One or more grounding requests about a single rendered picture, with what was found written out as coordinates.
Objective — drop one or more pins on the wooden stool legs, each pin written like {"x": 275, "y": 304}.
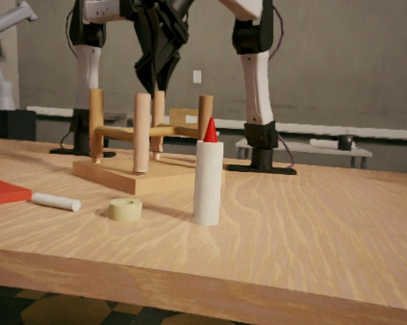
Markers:
{"x": 140, "y": 134}

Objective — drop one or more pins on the flat red rectangular block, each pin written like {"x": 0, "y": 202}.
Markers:
{"x": 12, "y": 193}

